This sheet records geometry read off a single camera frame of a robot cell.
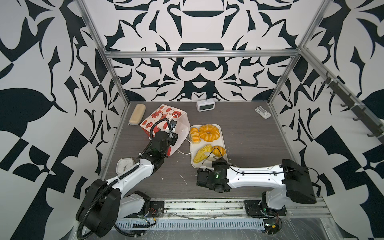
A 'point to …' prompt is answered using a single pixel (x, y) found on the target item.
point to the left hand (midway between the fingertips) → (170, 123)
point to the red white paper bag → (182, 126)
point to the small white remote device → (263, 113)
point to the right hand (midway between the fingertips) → (222, 160)
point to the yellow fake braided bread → (209, 133)
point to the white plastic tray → (194, 148)
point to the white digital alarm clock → (205, 105)
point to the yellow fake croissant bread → (201, 155)
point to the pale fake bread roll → (196, 138)
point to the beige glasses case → (137, 114)
